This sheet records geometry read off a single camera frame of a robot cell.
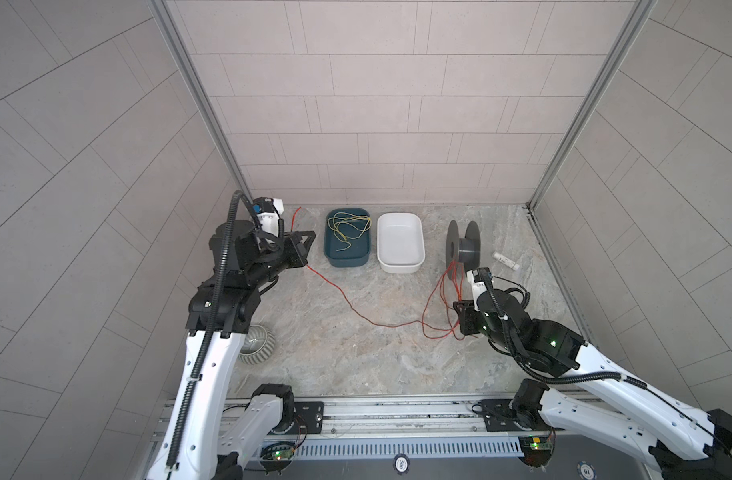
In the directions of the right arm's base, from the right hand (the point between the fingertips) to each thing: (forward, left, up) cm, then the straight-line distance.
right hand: (451, 309), depth 73 cm
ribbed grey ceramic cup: (0, +52, -14) cm, 54 cm away
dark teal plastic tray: (+26, +25, -10) cm, 37 cm away
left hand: (+9, +29, +21) cm, 37 cm away
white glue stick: (+23, -26, -14) cm, 37 cm away
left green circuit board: (-25, +42, -12) cm, 50 cm away
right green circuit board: (-27, -17, -18) cm, 37 cm away
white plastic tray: (+31, +9, -12) cm, 35 cm away
